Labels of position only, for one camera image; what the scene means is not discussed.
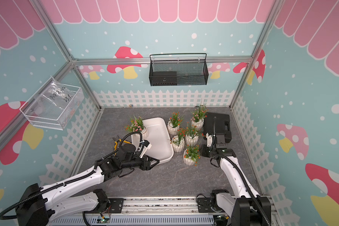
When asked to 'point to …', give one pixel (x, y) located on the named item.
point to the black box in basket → (164, 78)
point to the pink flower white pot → (136, 125)
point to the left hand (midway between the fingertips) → (155, 163)
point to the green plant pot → (191, 137)
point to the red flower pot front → (191, 155)
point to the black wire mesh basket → (178, 69)
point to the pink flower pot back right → (199, 114)
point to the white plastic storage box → (157, 142)
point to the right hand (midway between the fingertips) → (202, 148)
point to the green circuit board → (104, 221)
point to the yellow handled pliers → (116, 143)
